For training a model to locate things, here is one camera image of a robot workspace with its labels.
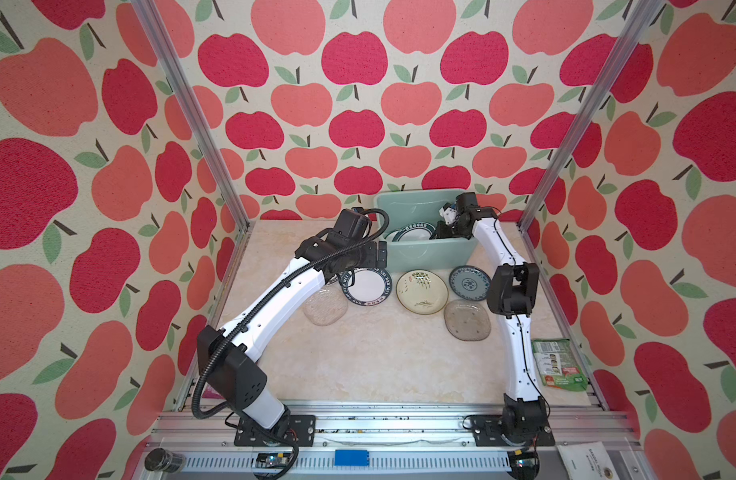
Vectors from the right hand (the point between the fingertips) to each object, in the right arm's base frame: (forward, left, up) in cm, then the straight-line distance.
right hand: (437, 237), depth 106 cm
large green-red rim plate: (+7, +8, -5) cm, 12 cm away
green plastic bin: (+12, +11, +3) cm, 17 cm away
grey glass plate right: (-27, -10, -10) cm, 30 cm away
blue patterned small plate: (-12, -12, -9) cm, 19 cm away
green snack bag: (-39, -34, -8) cm, 53 cm away
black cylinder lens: (-73, +62, +2) cm, 96 cm away
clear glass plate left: (-27, +37, -9) cm, 46 cm away
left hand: (-25, +20, +18) cm, 36 cm away
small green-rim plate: (-18, +24, -7) cm, 31 cm away
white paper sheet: (-62, -33, -7) cm, 71 cm away
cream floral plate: (-18, +5, -9) cm, 20 cm away
